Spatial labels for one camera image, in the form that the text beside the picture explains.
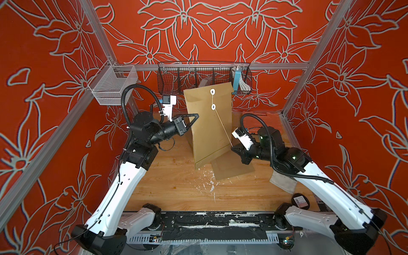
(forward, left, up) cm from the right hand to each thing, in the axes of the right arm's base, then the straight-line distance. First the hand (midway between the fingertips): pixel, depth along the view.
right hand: (229, 148), depth 67 cm
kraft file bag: (+4, -4, -24) cm, 25 cm away
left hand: (+3, +13, +17) cm, 22 cm away
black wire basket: (+52, +30, +3) cm, 60 cm away
